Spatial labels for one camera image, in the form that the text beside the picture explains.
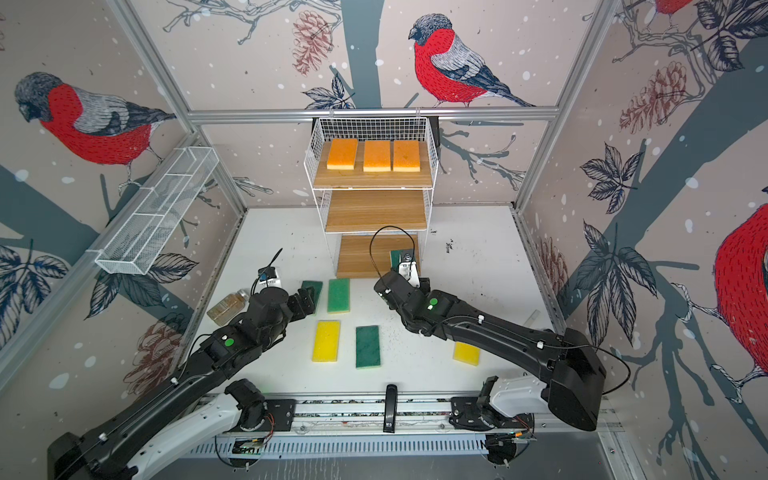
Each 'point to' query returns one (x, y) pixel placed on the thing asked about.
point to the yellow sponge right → (466, 353)
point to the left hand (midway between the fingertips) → (302, 293)
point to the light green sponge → (339, 295)
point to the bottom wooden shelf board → (368, 256)
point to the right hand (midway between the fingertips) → (397, 287)
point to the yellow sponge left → (326, 341)
